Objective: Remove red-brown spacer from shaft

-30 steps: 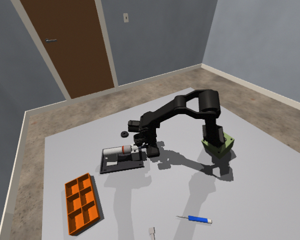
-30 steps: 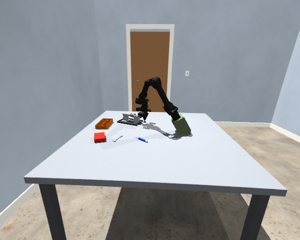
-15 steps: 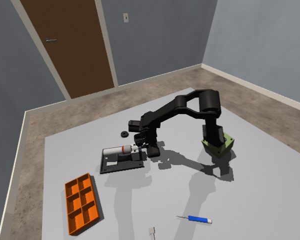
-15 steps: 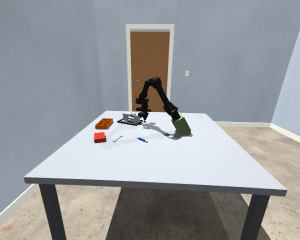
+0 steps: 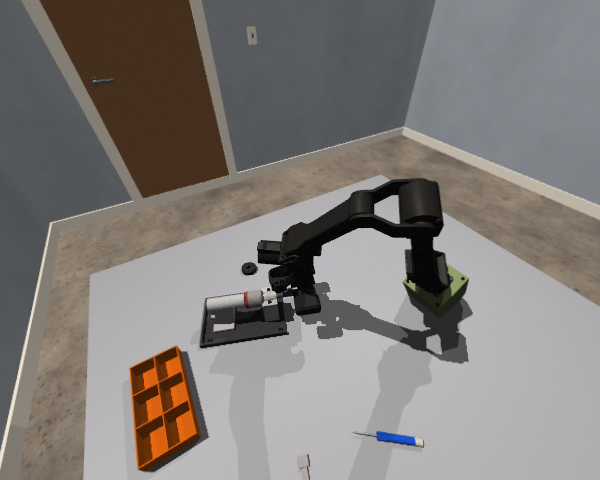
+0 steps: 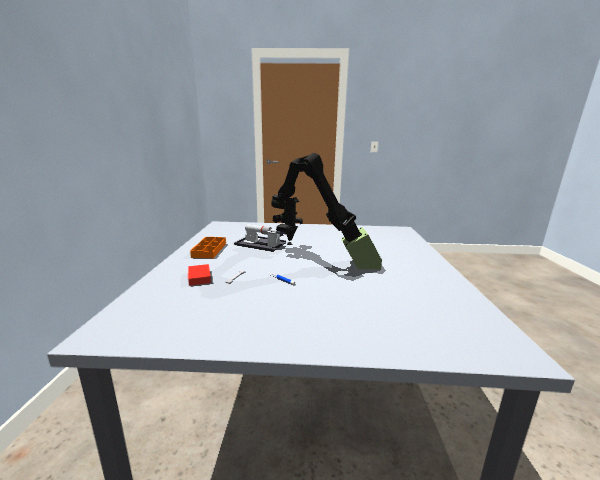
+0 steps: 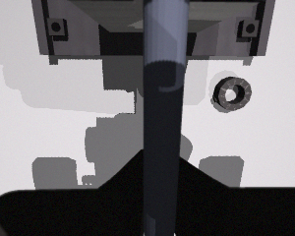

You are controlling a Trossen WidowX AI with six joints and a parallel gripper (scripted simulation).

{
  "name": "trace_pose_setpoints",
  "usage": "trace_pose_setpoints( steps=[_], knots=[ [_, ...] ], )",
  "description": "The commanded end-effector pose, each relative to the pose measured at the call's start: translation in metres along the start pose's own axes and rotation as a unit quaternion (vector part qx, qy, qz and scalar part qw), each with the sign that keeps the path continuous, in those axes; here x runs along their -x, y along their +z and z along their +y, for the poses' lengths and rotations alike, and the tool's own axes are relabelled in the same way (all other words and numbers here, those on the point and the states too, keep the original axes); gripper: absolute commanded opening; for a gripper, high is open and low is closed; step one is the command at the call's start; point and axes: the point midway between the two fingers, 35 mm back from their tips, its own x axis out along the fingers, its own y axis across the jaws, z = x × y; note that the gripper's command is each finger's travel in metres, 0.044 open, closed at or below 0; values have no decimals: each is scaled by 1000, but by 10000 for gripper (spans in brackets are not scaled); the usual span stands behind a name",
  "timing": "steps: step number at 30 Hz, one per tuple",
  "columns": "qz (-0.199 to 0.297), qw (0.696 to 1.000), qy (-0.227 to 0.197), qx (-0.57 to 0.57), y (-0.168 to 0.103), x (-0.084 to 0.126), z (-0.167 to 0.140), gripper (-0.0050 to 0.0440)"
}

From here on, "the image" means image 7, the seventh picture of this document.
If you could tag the dark grey metal shaft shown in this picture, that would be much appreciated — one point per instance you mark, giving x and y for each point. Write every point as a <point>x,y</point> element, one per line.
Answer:
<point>165,27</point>

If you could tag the dark grey ring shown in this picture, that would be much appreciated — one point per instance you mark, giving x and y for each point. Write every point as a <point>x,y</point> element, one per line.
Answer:
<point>242,98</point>

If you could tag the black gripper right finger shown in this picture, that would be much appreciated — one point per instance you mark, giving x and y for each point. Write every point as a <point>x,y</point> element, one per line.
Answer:
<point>206,207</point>

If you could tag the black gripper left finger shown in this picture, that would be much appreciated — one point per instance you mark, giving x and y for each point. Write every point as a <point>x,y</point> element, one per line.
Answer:
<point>118,211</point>

